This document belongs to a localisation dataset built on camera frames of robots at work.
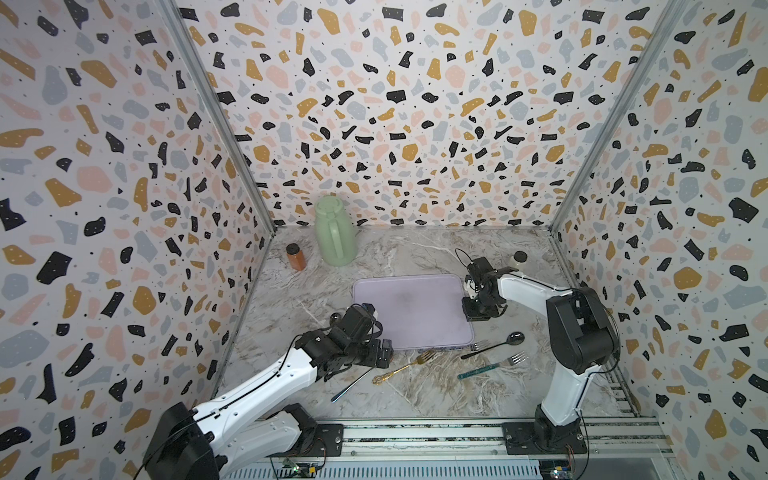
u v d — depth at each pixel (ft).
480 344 2.96
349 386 2.69
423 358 2.87
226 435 1.35
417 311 3.22
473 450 2.40
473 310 2.85
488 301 2.66
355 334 2.02
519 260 3.30
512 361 2.87
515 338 2.95
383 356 2.32
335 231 3.03
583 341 1.65
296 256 3.39
